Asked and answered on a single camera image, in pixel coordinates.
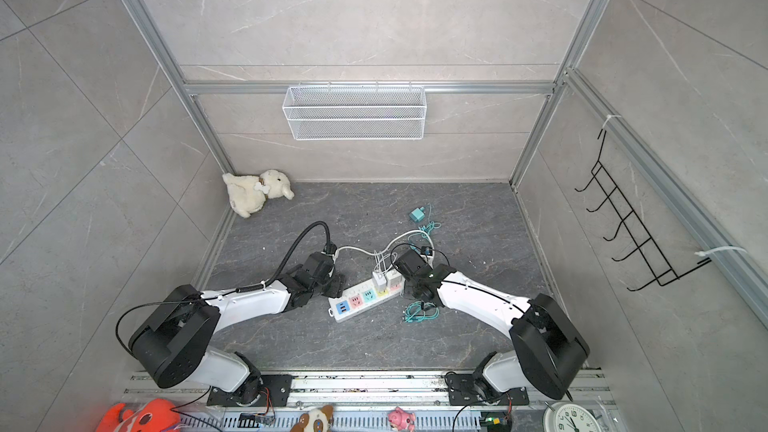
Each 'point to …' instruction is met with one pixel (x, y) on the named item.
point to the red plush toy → (152, 415)
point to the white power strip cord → (432, 253)
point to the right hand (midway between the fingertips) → (414, 285)
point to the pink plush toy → (401, 420)
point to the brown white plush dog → (316, 420)
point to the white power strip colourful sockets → (357, 300)
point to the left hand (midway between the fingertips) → (338, 272)
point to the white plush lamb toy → (248, 194)
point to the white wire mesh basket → (355, 113)
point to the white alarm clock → (570, 417)
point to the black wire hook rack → (664, 273)
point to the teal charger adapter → (417, 214)
